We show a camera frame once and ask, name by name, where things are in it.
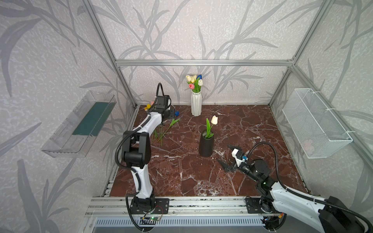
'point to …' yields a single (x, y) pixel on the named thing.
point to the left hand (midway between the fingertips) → (171, 107)
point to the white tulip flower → (200, 83)
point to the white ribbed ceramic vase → (196, 103)
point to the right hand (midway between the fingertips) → (224, 147)
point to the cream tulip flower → (214, 121)
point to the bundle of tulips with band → (158, 131)
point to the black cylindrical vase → (206, 145)
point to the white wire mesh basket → (318, 132)
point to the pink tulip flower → (191, 86)
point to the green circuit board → (154, 218)
